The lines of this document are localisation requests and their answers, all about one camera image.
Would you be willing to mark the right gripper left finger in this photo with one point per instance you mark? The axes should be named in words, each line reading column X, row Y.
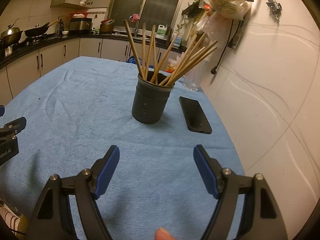
column 103, row 170

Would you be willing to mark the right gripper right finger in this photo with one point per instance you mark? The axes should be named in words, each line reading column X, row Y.
column 210, row 171

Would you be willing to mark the lower kitchen cabinets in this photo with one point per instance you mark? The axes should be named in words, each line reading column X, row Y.
column 30, row 61

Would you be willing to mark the kitchen window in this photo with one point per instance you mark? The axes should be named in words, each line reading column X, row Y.
column 152, row 12

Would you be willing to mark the right hand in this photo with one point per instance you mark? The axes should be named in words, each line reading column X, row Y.
column 163, row 234

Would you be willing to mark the black smartphone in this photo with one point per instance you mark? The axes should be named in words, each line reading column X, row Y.
column 194, row 115

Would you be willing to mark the blue table towel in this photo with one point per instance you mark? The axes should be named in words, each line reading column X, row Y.
column 77, row 111

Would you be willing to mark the glass beer mug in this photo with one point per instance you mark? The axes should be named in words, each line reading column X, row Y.
column 194, row 77

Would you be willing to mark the dark grey utensil cup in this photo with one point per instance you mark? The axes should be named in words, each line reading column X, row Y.
column 150, row 100

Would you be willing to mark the steel lidded pot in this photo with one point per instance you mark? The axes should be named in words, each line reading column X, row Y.
column 11, row 36

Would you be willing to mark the blue plastic bag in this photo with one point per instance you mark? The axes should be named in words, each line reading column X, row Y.
column 132, row 60

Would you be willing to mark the black wok on stove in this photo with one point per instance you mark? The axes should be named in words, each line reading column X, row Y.
column 38, row 31

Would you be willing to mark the steel toaster box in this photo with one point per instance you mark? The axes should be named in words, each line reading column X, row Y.
column 80, row 25

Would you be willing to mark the copper pot by sink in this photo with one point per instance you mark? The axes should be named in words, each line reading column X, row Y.
column 106, row 26

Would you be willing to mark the green detergent bottle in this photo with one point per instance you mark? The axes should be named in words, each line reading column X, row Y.
column 161, row 31

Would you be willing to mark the sink faucet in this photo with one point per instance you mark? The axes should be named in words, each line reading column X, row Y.
column 135, row 19

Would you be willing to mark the hanging plastic bags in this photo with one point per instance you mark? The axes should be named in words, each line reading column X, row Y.
column 214, row 17

